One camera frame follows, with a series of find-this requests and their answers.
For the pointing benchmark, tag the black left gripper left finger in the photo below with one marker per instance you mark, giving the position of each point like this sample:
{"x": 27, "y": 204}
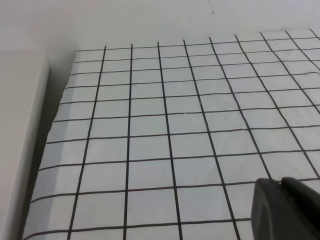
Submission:
{"x": 275, "y": 216}

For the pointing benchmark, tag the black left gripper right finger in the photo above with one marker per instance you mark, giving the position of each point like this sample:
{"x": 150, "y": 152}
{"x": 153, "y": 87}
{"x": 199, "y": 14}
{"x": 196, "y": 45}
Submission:
{"x": 307, "y": 199}

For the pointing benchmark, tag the white black-grid tablecloth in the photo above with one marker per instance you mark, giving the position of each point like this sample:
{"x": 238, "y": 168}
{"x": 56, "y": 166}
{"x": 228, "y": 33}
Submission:
{"x": 165, "y": 141}

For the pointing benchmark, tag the white box at table edge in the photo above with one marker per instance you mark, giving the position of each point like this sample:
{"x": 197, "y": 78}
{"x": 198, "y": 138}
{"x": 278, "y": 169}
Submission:
{"x": 23, "y": 81}

